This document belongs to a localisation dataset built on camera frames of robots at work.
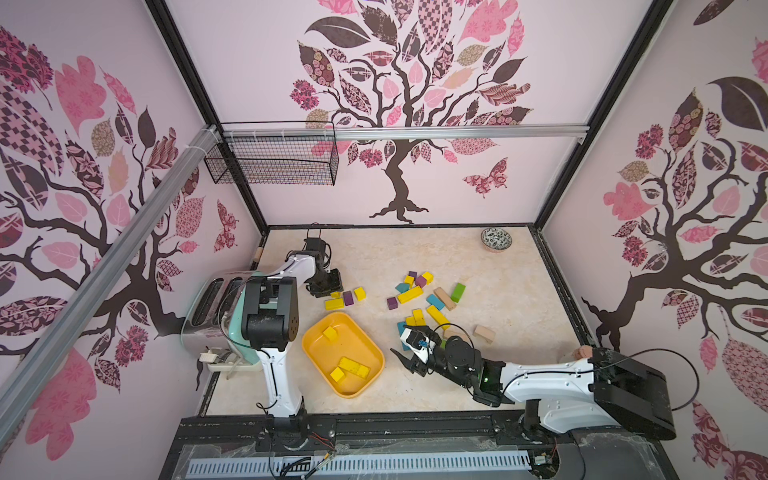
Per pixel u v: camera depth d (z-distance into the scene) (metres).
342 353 0.86
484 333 0.90
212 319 0.76
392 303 0.96
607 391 0.43
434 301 0.98
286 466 0.72
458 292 1.00
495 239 1.14
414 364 0.67
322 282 0.86
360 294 0.98
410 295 1.00
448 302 0.98
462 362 0.57
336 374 0.80
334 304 0.97
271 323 0.54
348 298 0.98
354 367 0.83
